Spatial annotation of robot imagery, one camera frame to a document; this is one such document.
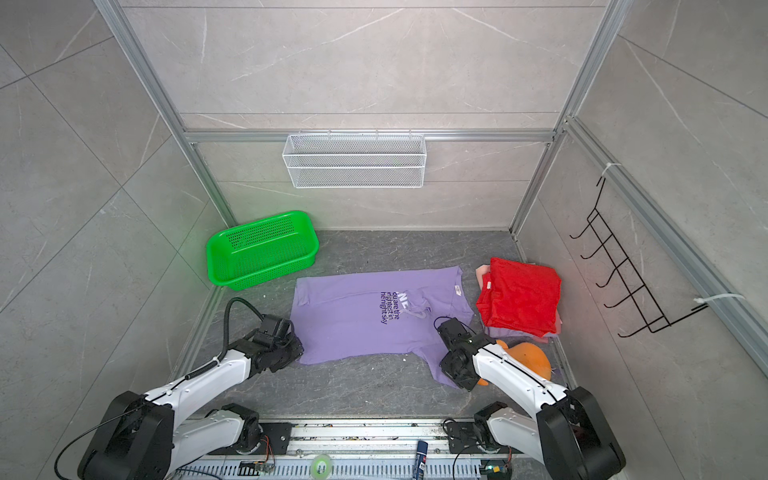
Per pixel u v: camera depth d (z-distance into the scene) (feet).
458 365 2.15
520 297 2.96
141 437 1.32
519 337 2.96
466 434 2.40
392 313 3.15
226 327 2.09
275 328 2.27
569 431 1.31
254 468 2.34
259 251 3.76
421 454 2.28
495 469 2.30
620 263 2.24
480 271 3.48
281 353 2.41
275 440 2.40
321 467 2.30
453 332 2.26
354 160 3.33
